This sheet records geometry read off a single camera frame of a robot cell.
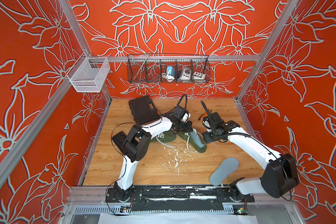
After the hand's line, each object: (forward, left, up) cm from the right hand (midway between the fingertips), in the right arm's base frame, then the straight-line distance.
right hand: (205, 136), depth 84 cm
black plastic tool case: (+27, +43, -6) cm, 51 cm away
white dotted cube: (+37, +2, +19) cm, 41 cm away
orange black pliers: (0, +4, +22) cm, 22 cm away
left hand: (+6, +6, -2) cm, 9 cm away
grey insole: (-16, -11, -11) cm, 22 cm away
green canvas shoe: (+2, +25, -5) cm, 26 cm away
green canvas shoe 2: (+1, +10, -4) cm, 11 cm away
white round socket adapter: (+35, +11, +22) cm, 43 cm away
